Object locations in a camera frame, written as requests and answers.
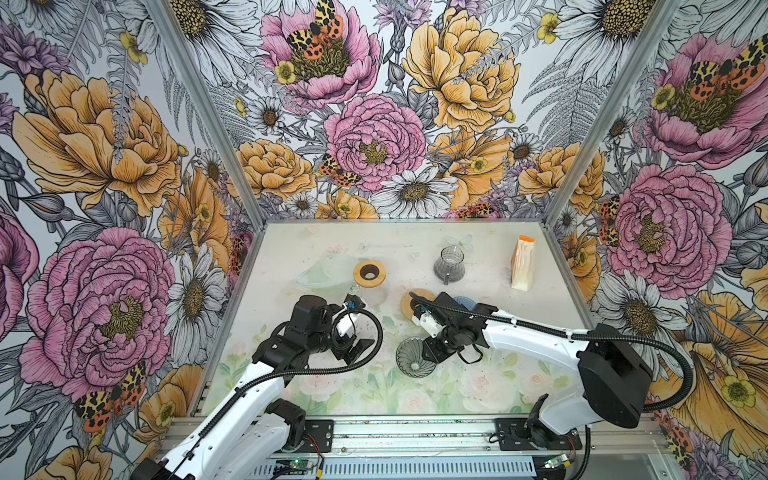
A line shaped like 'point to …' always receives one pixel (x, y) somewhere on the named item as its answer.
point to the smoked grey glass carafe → (450, 267)
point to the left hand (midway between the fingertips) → (357, 335)
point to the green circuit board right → (561, 461)
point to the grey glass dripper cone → (410, 359)
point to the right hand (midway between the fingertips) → (431, 364)
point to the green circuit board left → (301, 464)
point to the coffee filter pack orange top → (523, 264)
